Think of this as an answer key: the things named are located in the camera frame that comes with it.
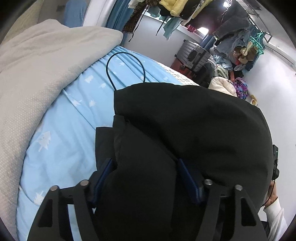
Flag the red suitcase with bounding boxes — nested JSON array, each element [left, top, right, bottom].
[[171, 61, 197, 80]]

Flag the white wardrobe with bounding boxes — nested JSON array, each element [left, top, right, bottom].
[[82, 0, 116, 29]]

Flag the black cable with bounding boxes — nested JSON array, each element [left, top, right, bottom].
[[106, 52, 146, 91]]

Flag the person's right hand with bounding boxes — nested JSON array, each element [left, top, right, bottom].
[[265, 179, 278, 206]]

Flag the brown houndstooth coat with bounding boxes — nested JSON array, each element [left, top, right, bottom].
[[122, 0, 149, 36]]

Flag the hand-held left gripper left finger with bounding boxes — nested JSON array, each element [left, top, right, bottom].
[[27, 158, 114, 241]]

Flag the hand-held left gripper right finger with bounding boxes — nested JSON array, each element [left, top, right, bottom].
[[178, 158, 269, 241]]

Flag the purple patterned garment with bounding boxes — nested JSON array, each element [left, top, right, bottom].
[[232, 78, 248, 100]]

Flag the teal hanging garment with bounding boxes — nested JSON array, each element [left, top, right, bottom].
[[163, 17, 181, 39]]

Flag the blue chair cover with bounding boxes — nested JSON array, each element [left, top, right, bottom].
[[64, 0, 87, 28]]

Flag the white fluffy blanket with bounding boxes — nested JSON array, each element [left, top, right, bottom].
[[208, 76, 238, 97]]

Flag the denim clothes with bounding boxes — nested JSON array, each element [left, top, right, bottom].
[[212, 30, 250, 73]]

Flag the light blue printed bed sheet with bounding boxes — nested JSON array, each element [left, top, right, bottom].
[[16, 45, 201, 241]]

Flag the black bag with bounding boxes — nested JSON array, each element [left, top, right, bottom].
[[196, 61, 216, 88]]

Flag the metal clothes drying rack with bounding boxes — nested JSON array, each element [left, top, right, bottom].
[[222, 0, 274, 43]]

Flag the white air conditioner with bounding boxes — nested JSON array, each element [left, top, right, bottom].
[[264, 42, 296, 75]]

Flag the black puffer jacket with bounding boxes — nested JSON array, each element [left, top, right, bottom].
[[95, 82, 275, 241]]

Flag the blue curtain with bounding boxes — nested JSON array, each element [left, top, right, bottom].
[[202, 35, 216, 48], [105, 0, 133, 31]]

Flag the grey blanket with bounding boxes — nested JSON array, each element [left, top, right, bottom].
[[0, 19, 124, 239]]

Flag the grey suitcase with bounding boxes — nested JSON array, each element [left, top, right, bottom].
[[174, 40, 211, 71]]

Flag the hanging socks bunch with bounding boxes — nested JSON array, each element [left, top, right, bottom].
[[234, 45, 258, 65]]

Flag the beige quilted headboard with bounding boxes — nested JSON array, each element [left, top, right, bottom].
[[3, 0, 45, 43]]

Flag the yellow fleece jacket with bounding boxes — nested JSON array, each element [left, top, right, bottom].
[[158, 0, 188, 18]]

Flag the dark grey hanging jacket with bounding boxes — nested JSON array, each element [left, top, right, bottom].
[[212, 2, 250, 41]]

